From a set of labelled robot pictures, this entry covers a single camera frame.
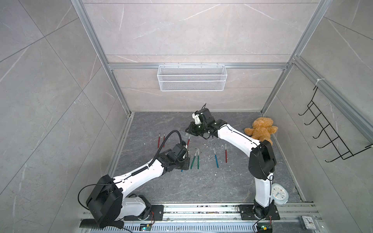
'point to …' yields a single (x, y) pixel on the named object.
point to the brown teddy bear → (262, 129)
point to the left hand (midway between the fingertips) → (189, 160)
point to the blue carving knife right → (217, 163)
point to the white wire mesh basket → (189, 78)
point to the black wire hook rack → (335, 139)
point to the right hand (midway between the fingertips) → (186, 131)
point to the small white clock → (307, 223)
